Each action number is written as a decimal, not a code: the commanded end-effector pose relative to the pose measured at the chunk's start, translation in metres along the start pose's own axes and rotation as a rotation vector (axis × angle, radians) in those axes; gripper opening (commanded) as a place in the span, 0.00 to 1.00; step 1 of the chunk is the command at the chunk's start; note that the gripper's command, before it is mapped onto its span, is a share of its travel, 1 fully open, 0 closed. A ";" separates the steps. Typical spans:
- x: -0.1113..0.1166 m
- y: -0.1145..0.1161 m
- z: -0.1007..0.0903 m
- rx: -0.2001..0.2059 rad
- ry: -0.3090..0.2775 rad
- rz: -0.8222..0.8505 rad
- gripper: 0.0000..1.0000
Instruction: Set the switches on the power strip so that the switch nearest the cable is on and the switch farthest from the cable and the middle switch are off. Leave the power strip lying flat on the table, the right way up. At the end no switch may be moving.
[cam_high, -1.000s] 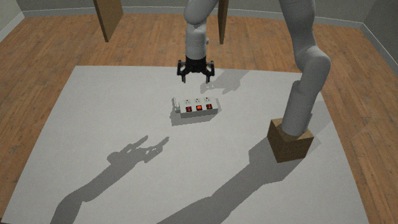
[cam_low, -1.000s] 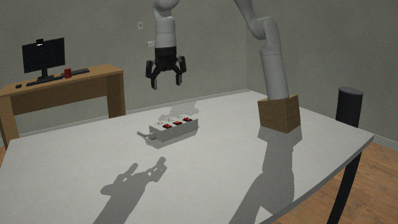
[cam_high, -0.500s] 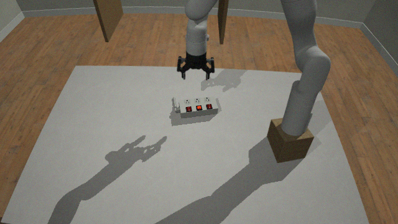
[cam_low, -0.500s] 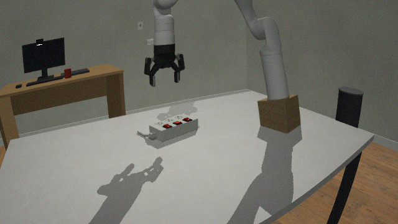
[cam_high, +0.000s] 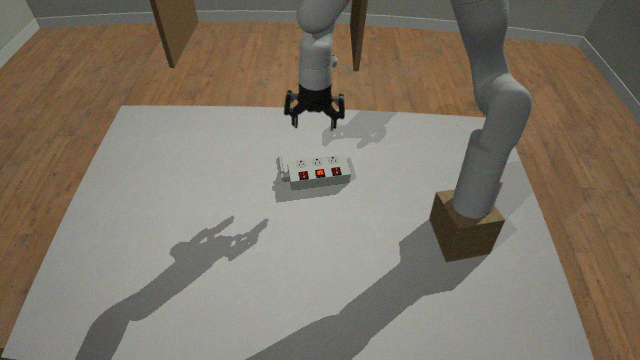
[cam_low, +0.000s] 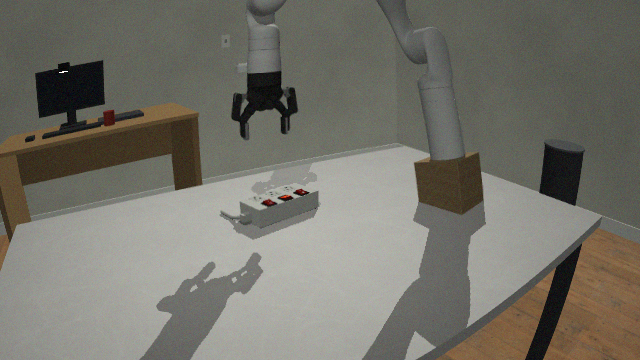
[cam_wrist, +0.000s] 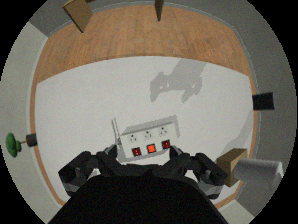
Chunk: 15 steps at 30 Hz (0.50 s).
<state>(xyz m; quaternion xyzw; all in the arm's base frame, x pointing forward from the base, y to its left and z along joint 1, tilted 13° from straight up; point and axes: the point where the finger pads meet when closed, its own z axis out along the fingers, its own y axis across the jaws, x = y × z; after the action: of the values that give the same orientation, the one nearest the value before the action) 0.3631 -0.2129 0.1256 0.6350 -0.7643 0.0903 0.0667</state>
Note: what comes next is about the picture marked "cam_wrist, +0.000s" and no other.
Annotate grey power strip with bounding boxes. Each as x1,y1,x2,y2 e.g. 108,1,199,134
112,118,179,158

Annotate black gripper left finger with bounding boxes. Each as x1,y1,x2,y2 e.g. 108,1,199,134
58,144,131,197

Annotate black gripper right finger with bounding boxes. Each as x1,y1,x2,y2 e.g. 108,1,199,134
152,145,228,200

